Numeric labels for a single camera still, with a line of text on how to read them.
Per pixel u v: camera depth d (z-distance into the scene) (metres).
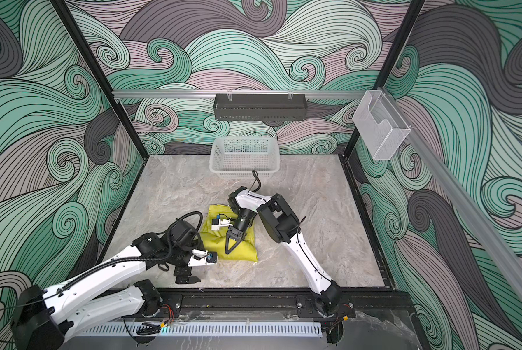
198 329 0.70
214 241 0.81
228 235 0.81
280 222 0.62
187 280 0.67
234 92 0.93
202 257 0.64
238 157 1.18
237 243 0.80
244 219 0.83
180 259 0.65
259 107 0.95
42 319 0.38
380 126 0.76
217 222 0.83
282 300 0.75
